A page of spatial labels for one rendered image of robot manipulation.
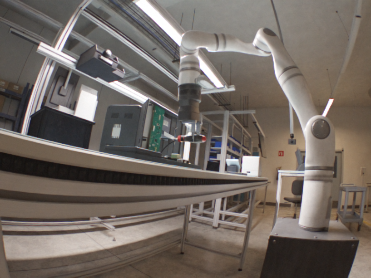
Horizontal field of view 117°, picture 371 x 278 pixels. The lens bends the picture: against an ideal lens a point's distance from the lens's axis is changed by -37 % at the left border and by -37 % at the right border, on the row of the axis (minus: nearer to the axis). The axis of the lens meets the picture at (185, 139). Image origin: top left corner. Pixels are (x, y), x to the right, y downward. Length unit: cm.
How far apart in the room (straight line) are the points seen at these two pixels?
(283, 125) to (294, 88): 671
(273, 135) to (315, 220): 677
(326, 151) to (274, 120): 688
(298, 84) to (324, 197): 35
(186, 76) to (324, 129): 44
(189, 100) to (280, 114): 698
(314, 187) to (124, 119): 65
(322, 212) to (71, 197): 55
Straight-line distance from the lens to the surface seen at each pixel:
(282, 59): 68
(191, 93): 56
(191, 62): 60
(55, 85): 239
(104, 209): 24
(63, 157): 20
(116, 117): 70
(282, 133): 725
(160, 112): 65
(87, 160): 21
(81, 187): 22
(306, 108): 64
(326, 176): 55
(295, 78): 63
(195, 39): 63
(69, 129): 64
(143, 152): 36
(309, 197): 55
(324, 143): 55
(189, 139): 57
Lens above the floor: 99
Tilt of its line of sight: 10 degrees up
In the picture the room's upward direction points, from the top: 7 degrees clockwise
